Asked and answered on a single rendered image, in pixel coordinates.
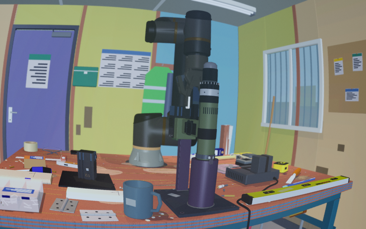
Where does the wooden stick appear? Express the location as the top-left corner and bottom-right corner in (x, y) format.
(264, 96), (276, 156)

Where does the white ruler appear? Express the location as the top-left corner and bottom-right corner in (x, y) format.
(15, 155), (67, 162)

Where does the yellow tape measure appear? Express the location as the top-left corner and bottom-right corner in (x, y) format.
(272, 161), (289, 173)

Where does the silver small hinge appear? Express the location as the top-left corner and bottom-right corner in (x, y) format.
(49, 198), (79, 213)

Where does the blue mug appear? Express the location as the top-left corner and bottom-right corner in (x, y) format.
(122, 180), (163, 220)

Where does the yellow spirit level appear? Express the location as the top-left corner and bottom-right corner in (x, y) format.
(240, 175), (350, 206)

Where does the dark purple drill stand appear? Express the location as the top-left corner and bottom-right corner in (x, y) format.
(154, 139), (240, 219)

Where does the grey flat box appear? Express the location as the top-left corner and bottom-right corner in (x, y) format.
(235, 152), (256, 167)

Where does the white framed window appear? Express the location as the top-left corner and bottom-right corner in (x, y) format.
(260, 38), (325, 134)

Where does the cork notice board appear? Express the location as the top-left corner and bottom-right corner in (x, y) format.
(326, 37), (366, 115)

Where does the black charger cable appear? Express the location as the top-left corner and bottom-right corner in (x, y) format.
(236, 177), (279, 229)

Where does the small cardboard box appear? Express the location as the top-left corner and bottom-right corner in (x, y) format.
(23, 155), (47, 169)

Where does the cream long box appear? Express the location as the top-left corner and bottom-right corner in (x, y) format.
(0, 167), (53, 185)

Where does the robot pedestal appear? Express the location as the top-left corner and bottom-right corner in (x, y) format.
(128, 146), (167, 168)

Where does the black mat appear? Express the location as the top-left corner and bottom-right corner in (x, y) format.
(58, 171), (116, 191)

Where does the blue pen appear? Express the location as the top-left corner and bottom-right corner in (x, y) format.
(281, 177), (316, 188)

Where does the white poster blue header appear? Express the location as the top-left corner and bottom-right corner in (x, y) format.
(98, 49), (152, 90)

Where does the grey battery charger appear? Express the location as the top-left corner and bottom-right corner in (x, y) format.
(225, 154), (281, 186)

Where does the ceiling light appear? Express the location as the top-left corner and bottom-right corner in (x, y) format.
(191, 0), (257, 17)

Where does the green white striped board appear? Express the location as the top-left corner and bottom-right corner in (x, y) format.
(141, 66), (175, 115)

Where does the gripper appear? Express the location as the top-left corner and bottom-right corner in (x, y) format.
(174, 42), (211, 98)

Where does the grey clamp ring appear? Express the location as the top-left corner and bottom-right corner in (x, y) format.
(195, 153), (216, 165)

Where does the white orange marker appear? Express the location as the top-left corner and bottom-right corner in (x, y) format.
(285, 167), (302, 185)

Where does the white parts organizer box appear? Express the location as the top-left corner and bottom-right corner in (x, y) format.
(0, 174), (44, 213)

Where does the black drill trigger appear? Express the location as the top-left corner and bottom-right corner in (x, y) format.
(184, 120), (198, 136)

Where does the white orange utility knife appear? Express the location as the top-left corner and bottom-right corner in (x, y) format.
(56, 160), (79, 169)

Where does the white notice green header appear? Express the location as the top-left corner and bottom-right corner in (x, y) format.
(25, 54), (52, 89)

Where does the purple door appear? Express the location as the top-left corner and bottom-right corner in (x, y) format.
(2, 25), (80, 159)

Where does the blue framed workbench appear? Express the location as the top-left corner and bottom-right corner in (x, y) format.
(0, 147), (354, 229)

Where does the silver wide hinge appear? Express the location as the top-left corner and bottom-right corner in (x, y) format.
(79, 209), (119, 222)

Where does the white long block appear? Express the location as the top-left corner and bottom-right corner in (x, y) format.
(66, 187), (125, 203)

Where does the green wall cabinet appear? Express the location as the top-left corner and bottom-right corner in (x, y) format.
(72, 66), (99, 88)

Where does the grey blue pipe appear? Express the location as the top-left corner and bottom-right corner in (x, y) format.
(163, 73), (174, 117)

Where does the brown plank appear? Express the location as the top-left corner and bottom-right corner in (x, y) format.
(219, 124), (234, 155)

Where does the green cordless drill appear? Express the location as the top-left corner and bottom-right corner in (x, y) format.
(173, 62), (220, 160)

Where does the masking tape roll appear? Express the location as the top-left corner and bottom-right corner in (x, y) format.
(23, 141), (39, 152)

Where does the pink notepad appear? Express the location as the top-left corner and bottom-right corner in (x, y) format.
(217, 163), (241, 175)

